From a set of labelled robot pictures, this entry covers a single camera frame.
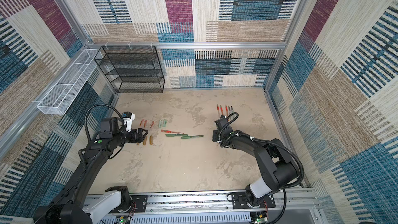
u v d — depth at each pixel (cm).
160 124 102
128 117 73
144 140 77
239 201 73
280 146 44
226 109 108
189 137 95
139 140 73
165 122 102
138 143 71
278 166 45
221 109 108
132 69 109
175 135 95
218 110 108
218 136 83
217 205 73
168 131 99
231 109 108
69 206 39
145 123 102
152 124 102
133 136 71
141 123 102
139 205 73
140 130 73
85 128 64
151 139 94
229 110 108
